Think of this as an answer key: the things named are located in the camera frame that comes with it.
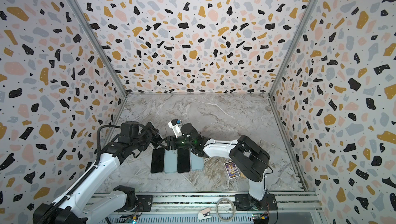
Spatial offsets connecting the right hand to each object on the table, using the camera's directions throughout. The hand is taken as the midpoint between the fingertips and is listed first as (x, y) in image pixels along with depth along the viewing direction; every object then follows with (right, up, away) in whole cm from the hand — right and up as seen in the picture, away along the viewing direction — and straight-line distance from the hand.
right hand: (158, 141), depth 76 cm
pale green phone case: (+3, -14, +11) cm, 18 cm away
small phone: (+11, -13, +12) cm, 21 cm away
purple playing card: (+37, -17, +7) cm, 42 cm away
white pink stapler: (+23, -32, -6) cm, 40 cm away
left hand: (-2, +4, +4) cm, 6 cm away
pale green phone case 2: (+18, -14, +10) cm, 25 cm away
